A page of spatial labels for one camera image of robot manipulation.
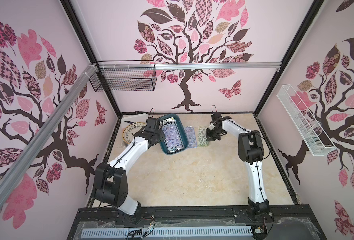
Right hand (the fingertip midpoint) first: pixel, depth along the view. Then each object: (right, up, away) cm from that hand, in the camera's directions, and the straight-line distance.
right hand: (206, 140), depth 103 cm
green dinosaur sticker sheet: (-3, +2, +3) cm, 5 cm away
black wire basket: (-55, +43, -8) cm, 70 cm away
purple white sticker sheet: (-11, +2, +3) cm, 11 cm away
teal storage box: (-18, +9, -15) cm, 25 cm away
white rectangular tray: (-61, +15, +14) cm, 65 cm away
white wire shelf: (+43, +3, -38) cm, 58 cm away
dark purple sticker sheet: (-24, +4, -14) cm, 28 cm away
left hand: (-31, +3, -15) cm, 35 cm away
